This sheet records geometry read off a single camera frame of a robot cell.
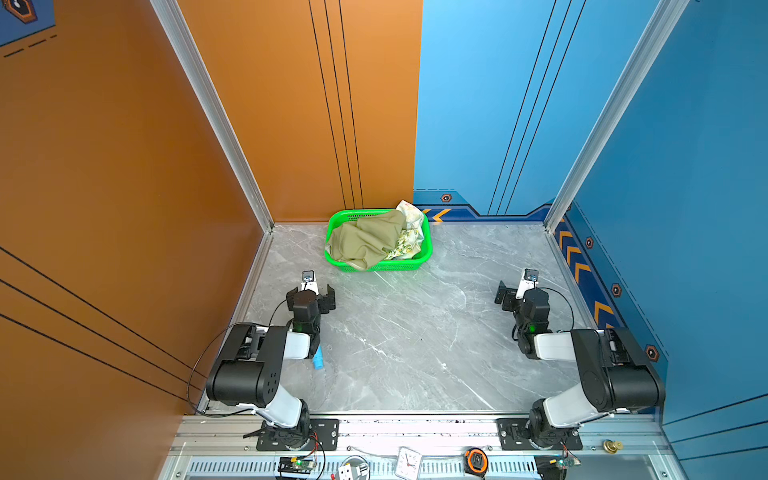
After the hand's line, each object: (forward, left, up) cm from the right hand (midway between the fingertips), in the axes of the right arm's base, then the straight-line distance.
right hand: (517, 284), depth 93 cm
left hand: (0, +65, 0) cm, 65 cm away
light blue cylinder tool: (-22, +61, -5) cm, 65 cm away
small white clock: (-46, +35, -5) cm, 58 cm away
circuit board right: (-46, 0, -8) cm, 46 cm away
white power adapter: (-47, +47, 0) cm, 67 cm away
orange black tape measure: (-46, +20, -4) cm, 50 cm away
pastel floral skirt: (+32, +33, +3) cm, 46 cm away
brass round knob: (-42, -13, -5) cm, 44 cm away
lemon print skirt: (+16, +34, +1) cm, 38 cm away
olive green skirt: (+13, +49, +7) cm, 51 cm away
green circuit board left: (-46, +63, -9) cm, 79 cm away
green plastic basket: (+30, +58, +2) cm, 65 cm away
